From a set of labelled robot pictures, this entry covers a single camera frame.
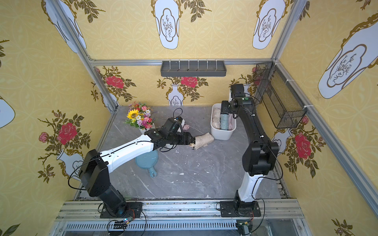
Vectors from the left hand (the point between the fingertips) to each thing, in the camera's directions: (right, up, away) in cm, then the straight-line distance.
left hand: (184, 136), depth 85 cm
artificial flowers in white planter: (-28, +13, +6) cm, 31 cm away
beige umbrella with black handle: (+11, -4, +10) cm, 15 cm away
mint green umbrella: (+26, +9, +13) cm, 30 cm away
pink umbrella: (+33, +8, +19) cm, 39 cm away
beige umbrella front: (+21, +10, +15) cm, 28 cm away
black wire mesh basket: (+50, +15, -12) cm, 54 cm away
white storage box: (+23, 0, +11) cm, 25 cm away
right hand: (+29, +17, +3) cm, 34 cm away
